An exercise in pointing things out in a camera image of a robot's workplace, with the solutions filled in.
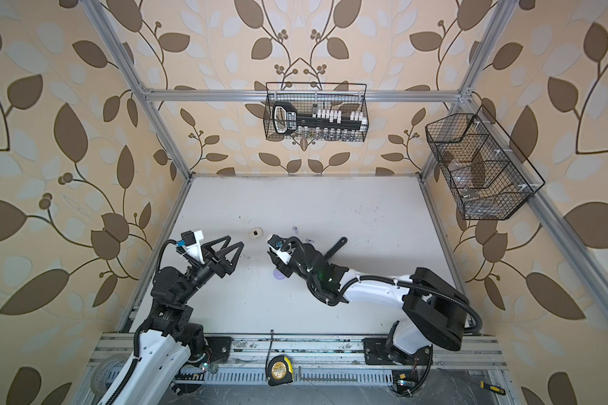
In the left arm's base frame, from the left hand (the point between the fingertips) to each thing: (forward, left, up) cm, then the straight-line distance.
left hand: (236, 242), depth 70 cm
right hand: (+3, -10, -7) cm, 13 cm away
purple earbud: (+20, -14, -25) cm, 35 cm away
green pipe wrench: (+12, -30, -24) cm, 40 cm away
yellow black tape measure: (-28, -13, -20) cm, 37 cm away
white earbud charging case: (+17, +2, -23) cm, 29 cm away
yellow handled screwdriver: (-30, -72, -23) cm, 81 cm away
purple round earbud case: (+1, -9, -24) cm, 25 cm away
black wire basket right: (+19, -73, +10) cm, 76 cm away
